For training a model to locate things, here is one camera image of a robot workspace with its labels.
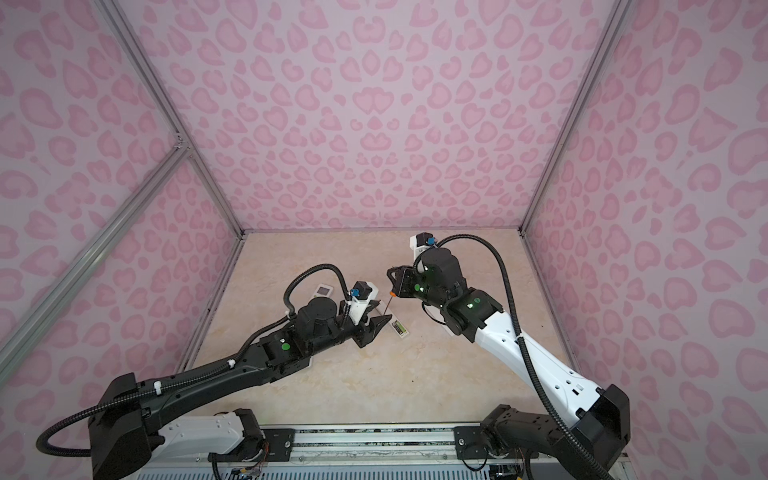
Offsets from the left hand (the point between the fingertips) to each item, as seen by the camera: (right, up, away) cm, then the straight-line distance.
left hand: (386, 305), depth 71 cm
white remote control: (+3, -10, +19) cm, 22 cm away
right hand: (+1, +8, 0) cm, 8 cm away
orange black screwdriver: (+2, +2, +1) cm, 3 cm away
